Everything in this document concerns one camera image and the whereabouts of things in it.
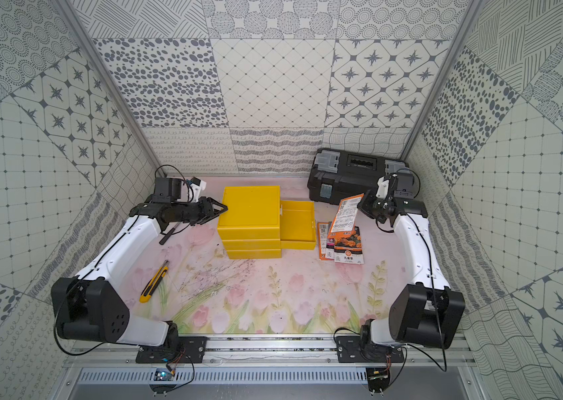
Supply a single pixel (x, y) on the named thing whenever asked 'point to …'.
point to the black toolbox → (337, 175)
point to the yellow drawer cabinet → (251, 227)
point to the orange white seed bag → (344, 223)
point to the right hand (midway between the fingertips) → (358, 207)
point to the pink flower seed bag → (330, 249)
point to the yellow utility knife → (152, 283)
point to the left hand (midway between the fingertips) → (221, 206)
